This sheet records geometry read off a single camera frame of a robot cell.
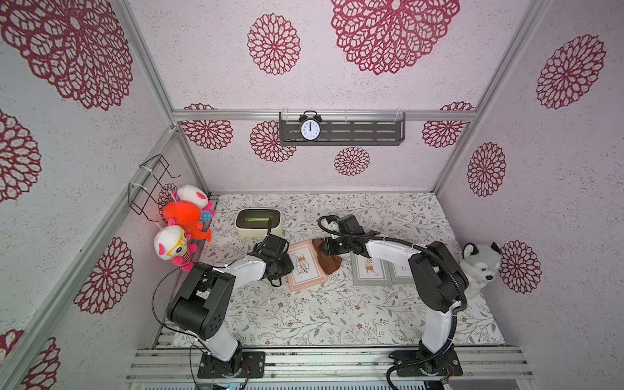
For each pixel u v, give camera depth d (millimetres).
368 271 939
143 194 751
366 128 996
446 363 727
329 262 895
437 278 507
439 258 522
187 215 898
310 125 897
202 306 459
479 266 758
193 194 945
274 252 745
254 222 1036
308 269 947
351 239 756
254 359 748
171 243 793
